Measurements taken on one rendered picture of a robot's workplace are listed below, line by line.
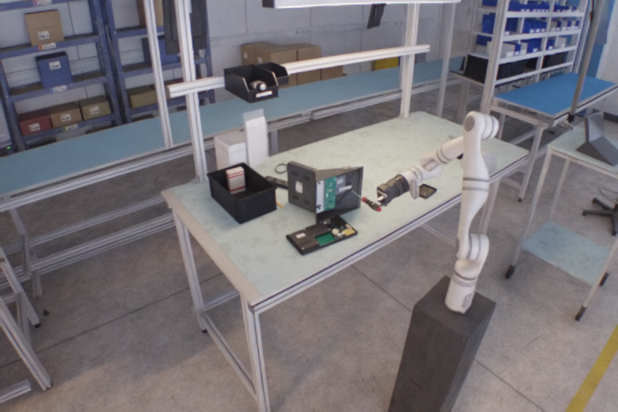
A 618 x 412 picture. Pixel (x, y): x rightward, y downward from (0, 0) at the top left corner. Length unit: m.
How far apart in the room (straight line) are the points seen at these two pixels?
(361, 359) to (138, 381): 1.28
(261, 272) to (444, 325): 0.69
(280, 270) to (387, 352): 1.21
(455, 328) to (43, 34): 4.40
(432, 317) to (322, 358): 1.03
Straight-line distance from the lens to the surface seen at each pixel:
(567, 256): 3.08
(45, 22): 4.68
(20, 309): 2.76
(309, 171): 1.64
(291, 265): 1.46
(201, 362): 2.46
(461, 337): 1.52
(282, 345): 2.47
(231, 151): 1.88
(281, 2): 1.50
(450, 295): 1.54
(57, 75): 4.73
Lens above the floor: 1.96
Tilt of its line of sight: 29 degrees down
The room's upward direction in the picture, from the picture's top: straight up
